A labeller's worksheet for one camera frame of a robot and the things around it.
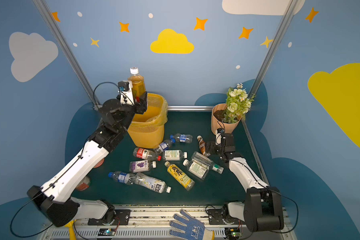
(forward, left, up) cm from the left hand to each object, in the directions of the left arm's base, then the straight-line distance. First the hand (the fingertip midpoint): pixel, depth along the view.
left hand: (139, 91), depth 63 cm
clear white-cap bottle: (-15, -29, -44) cm, 55 cm away
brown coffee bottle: (+1, -32, -43) cm, 54 cm away
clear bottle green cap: (-8, -35, -48) cm, 60 cm away
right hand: (-2, -38, -35) cm, 52 cm away
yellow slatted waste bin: (0, +1, -27) cm, 27 cm away
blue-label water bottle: (0, -7, -43) cm, 43 cm away
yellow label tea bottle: (-22, -20, -43) cm, 52 cm away
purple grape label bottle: (-14, +6, -44) cm, 47 cm away
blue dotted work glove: (-45, -25, -47) cm, 70 cm away
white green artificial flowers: (+16, -52, -19) cm, 58 cm away
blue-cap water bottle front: (-22, +14, -43) cm, 50 cm away
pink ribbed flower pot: (+14, -41, -31) cm, 53 cm away
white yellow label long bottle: (-25, -2, -43) cm, 49 cm away
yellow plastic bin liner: (+8, -4, -21) cm, 23 cm away
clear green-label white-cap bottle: (-6, -15, -45) cm, 47 cm away
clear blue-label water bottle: (+7, -20, -44) cm, 48 cm away
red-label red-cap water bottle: (-7, +4, -42) cm, 43 cm away
